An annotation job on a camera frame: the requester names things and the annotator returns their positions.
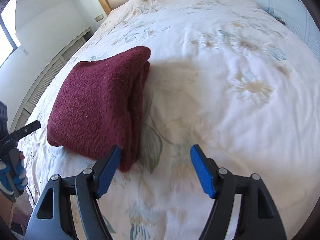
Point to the left beige wall switch plate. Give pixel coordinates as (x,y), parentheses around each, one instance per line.
(99,17)

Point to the dark red knitted garment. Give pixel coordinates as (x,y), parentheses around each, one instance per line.
(100,104)

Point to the white floral bed duvet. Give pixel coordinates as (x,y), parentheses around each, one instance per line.
(224,75)

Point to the white panelled wardrobe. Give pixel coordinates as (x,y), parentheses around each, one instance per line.
(299,21)

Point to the window with dark frame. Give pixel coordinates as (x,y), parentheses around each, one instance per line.
(9,40)

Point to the items on bedside table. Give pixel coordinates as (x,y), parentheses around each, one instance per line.
(270,11)

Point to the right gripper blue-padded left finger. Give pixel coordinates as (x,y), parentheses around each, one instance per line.
(52,216)

